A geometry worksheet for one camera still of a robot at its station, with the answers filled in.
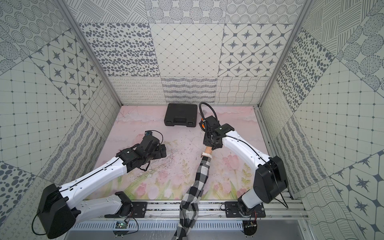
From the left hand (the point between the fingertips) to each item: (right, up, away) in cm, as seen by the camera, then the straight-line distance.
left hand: (163, 150), depth 80 cm
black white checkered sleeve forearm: (+15, -25, -12) cm, 32 cm away
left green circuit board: (-19, -34, -9) cm, 40 cm away
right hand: (+26, +3, +4) cm, 27 cm away
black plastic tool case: (+6, +21, +30) cm, 37 cm away
